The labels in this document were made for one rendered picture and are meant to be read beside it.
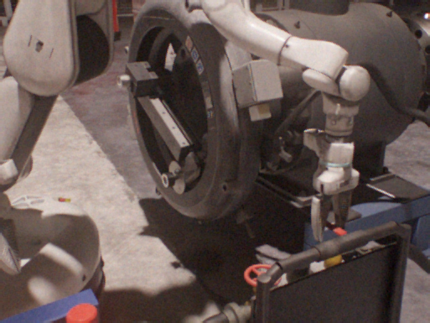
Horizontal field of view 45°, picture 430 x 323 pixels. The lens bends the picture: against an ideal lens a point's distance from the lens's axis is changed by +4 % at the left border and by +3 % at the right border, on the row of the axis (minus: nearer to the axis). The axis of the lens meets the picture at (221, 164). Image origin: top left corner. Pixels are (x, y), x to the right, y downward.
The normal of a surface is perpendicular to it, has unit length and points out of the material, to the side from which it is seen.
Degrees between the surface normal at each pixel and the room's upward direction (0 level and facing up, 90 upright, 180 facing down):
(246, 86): 90
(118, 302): 0
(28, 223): 73
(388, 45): 53
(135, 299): 0
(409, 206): 90
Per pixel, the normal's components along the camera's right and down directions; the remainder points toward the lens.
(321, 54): -0.36, -0.15
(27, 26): -0.34, 0.32
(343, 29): 0.31, -0.55
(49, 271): 0.65, -0.48
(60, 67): -0.04, 0.43
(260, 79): 0.48, -0.06
